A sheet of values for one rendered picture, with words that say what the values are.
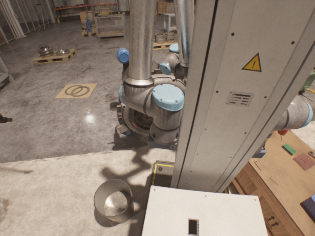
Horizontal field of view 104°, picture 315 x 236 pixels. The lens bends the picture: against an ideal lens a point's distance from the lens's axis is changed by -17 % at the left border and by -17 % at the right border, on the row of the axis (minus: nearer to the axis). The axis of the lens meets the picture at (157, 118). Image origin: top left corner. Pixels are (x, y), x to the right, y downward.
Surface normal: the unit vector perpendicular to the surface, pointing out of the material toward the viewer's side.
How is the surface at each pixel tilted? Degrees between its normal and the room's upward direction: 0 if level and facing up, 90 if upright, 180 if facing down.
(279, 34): 90
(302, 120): 65
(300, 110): 30
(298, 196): 0
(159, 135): 70
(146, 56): 85
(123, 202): 0
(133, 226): 0
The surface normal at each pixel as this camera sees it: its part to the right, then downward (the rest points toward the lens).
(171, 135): 0.26, 0.36
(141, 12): -0.01, 0.56
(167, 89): 0.07, -0.70
